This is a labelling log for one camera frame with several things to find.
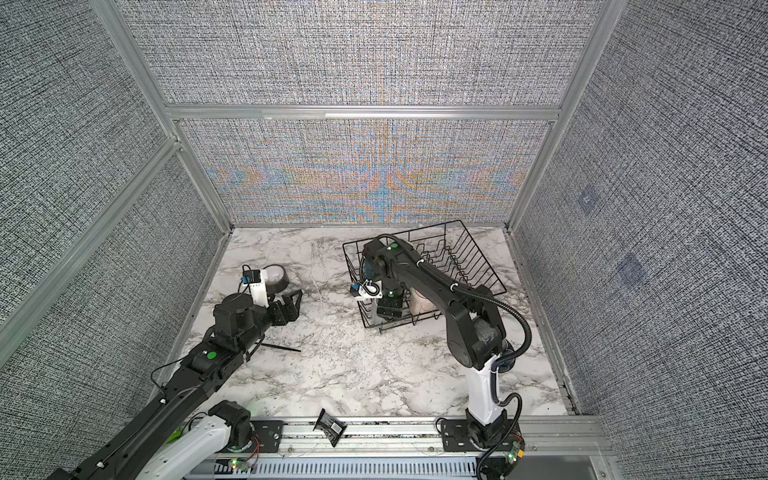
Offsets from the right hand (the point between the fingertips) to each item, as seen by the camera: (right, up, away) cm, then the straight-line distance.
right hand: (394, 300), depth 89 cm
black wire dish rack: (+19, +17, +17) cm, 30 cm away
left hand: (-28, +4, -11) cm, 30 cm away
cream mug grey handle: (-6, -6, +1) cm, 8 cm away
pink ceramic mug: (+7, -1, -1) cm, 7 cm away
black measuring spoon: (-33, -14, -1) cm, 36 cm away
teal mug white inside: (-8, +8, +9) cm, 14 cm away
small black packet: (-16, -29, -16) cm, 36 cm away
